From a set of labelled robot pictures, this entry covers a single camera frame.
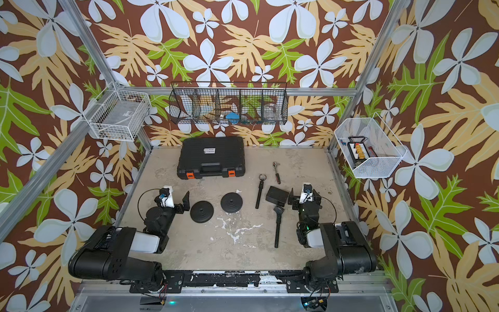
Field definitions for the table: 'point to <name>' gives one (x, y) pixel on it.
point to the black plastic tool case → (211, 156)
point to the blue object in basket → (232, 117)
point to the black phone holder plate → (277, 196)
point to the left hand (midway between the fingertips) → (178, 189)
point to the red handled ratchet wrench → (275, 164)
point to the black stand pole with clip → (279, 210)
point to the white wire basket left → (116, 114)
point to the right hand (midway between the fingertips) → (302, 188)
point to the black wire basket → (229, 103)
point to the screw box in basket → (358, 151)
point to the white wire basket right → (370, 149)
